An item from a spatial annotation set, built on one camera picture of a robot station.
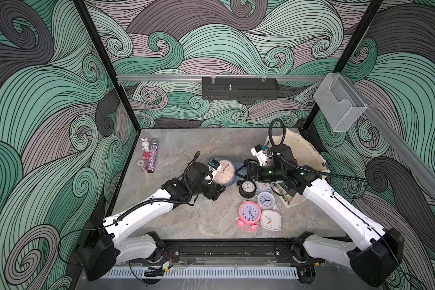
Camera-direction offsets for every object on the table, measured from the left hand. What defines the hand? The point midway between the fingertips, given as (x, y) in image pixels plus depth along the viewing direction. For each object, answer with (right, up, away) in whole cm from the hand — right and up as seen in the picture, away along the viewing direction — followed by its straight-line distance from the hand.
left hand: (218, 181), depth 77 cm
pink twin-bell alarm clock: (+15, -16, +5) cm, 22 cm away
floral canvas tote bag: (+41, +12, +5) cm, 43 cm away
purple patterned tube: (-38, +8, +25) cm, 46 cm away
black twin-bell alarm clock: (+15, -6, +13) cm, 21 cm away
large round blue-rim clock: (+3, +4, -1) cm, 5 cm away
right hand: (+9, +4, -5) cm, 11 cm away
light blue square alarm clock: (+23, -6, +14) cm, 27 cm away
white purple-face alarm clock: (+23, -11, +9) cm, 27 cm away
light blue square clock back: (+8, +7, -10) cm, 14 cm away
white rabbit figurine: (-42, +9, +27) cm, 51 cm away
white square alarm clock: (+24, -18, +3) cm, 30 cm away
